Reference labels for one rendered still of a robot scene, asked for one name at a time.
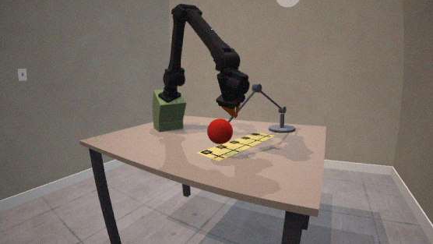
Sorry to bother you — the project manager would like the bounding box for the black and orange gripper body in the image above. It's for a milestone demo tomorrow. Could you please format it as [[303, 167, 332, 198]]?
[[216, 89, 245, 109]]

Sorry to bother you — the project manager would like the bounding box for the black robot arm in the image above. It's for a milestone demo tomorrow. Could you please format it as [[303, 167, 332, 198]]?
[[158, 4, 249, 103]]

